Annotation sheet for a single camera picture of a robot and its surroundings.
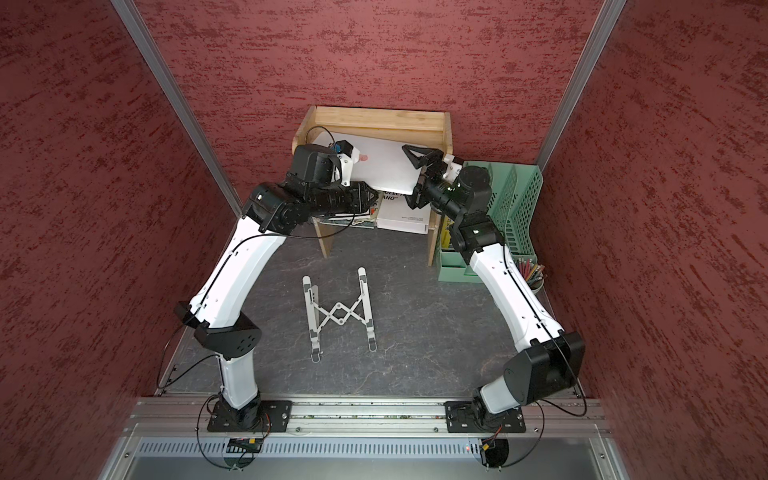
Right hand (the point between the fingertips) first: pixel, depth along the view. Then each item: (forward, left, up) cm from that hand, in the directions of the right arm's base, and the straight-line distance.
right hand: (393, 167), depth 64 cm
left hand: (-4, +6, -6) cm, 9 cm away
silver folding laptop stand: (-15, +24, -43) cm, 52 cm away
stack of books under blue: (+8, +9, -26) cm, 28 cm away
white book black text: (+7, 0, -21) cm, 22 cm away
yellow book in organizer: (+2, -15, -25) cm, 30 cm away
